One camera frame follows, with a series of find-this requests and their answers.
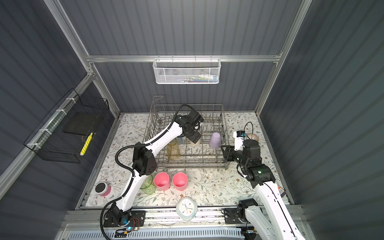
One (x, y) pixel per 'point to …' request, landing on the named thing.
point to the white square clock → (186, 208)
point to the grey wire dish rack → (202, 156)
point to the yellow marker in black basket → (88, 140)
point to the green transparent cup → (148, 186)
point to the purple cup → (215, 140)
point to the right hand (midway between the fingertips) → (227, 147)
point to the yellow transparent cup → (173, 151)
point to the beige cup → (197, 143)
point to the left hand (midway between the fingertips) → (192, 134)
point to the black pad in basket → (79, 123)
